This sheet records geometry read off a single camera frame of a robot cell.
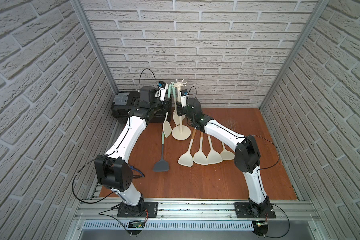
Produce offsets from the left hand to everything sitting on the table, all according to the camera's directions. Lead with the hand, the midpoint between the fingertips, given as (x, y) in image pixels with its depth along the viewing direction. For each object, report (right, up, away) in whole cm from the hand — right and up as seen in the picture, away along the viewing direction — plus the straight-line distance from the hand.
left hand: (171, 96), depth 79 cm
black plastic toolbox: (-34, 0, +20) cm, 40 cm away
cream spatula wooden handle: (+9, -38, +11) cm, 40 cm away
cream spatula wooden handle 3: (+25, -36, +11) cm, 46 cm away
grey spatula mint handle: (-6, -41, +9) cm, 42 cm away
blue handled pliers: (-21, -46, +6) cm, 51 cm away
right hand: (+4, -2, +9) cm, 10 cm away
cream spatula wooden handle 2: (+17, -37, +12) cm, 43 cm away
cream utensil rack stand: (+4, -22, +23) cm, 32 cm away
